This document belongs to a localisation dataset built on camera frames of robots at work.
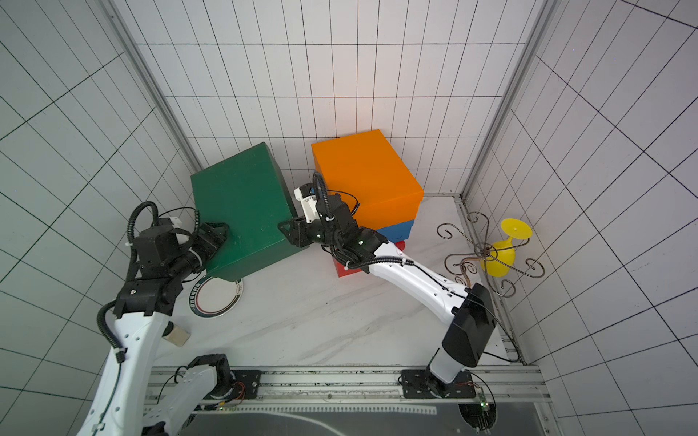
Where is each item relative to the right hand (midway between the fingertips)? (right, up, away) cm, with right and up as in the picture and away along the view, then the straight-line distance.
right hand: (285, 218), depth 70 cm
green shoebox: (-12, +7, +5) cm, 15 cm away
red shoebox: (+14, -19, +25) cm, 35 cm away
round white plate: (-29, -26, +18) cm, 43 cm away
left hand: (-17, -6, +1) cm, 18 cm away
